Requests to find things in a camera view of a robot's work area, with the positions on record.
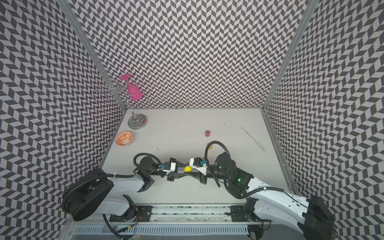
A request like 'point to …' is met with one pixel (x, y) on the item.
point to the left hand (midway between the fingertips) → (191, 170)
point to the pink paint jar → (207, 133)
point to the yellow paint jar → (188, 169)
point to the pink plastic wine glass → (135, 93)
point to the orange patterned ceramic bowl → (124, 138)
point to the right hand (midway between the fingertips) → (187, 169)
